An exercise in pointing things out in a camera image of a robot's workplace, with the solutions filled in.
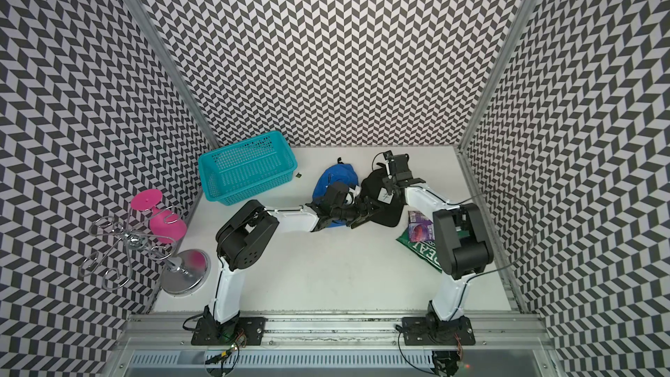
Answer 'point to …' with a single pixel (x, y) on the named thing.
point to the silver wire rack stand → (124, 250)
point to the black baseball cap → (393, 204)
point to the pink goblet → (167, 225)
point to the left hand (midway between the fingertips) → (378, 216)
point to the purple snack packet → (420, 228)
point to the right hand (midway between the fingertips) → (399, 179)
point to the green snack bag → (425, 250)
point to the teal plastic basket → (246, 167)
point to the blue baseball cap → (338, 173)
